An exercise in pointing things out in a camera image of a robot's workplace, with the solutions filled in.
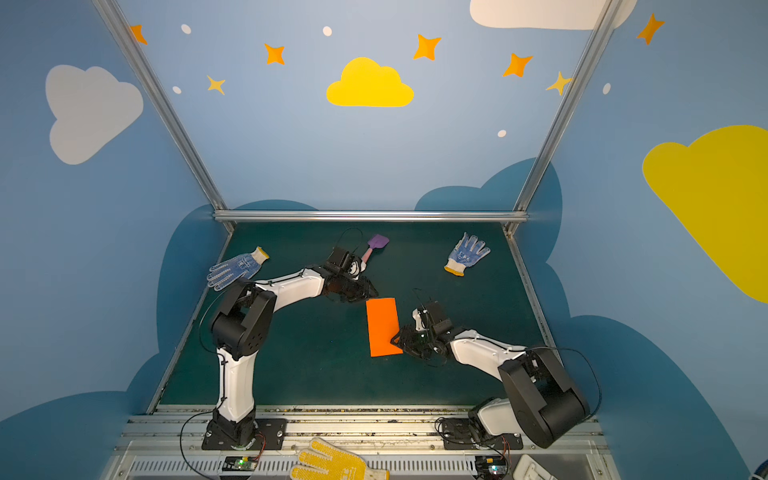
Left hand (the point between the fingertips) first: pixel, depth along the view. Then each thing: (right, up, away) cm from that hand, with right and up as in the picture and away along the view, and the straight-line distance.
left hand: (376, 295), depth 96 cm
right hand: (+7, -13, -8) cm, 16 cm away
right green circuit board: (+29, -39, -24) cm, 54 cm away
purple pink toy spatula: (-1, +18, +19) cm, 27 cm away
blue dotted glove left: (-54, +7, +12) cm, 56 cm away
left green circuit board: (-32, -38, -24) cm, 55 cm away
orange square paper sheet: (+2, -10, 0) cm, 10 cm away
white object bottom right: (+37, -37, -27) cm, 59 cm away
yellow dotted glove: (-12, -37, -25) cm, 46 cm away
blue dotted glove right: (+33, +13, +16) cm, 39 cm away
